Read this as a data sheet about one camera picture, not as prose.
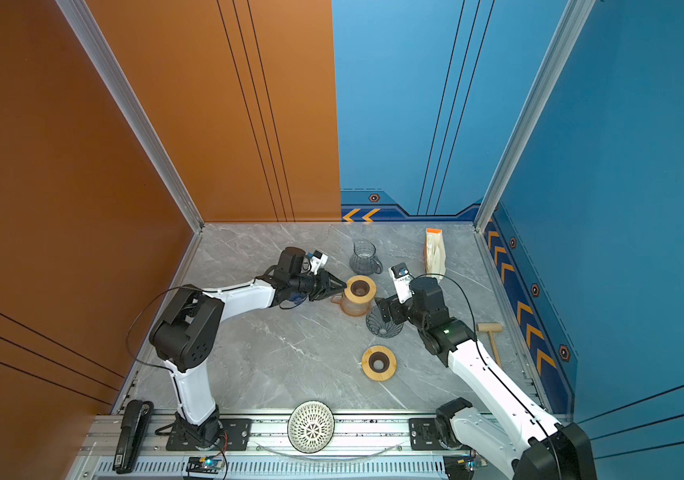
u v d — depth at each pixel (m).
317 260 0.88
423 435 0.72
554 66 0.77
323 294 0.83
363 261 1.02
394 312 0.71
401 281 0.68
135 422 0.76
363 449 0.74
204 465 0.71
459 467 0.71
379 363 0.85
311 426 0.74
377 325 0.89
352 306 0.95
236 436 0.74
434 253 1.00
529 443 0.40
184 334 0.50
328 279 0.85
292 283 0.77
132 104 0.85
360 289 0.92
